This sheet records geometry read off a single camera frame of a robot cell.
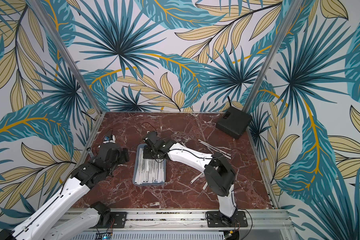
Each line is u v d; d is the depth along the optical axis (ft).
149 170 2.89
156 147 2.09
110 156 1.83
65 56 2.76
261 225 2.49
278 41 2.61
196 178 2.87
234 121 3.60
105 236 2.35
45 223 1.32
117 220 2.41
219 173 1.54
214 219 2.41
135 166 2.88
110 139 2.15
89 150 3.20
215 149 3.29
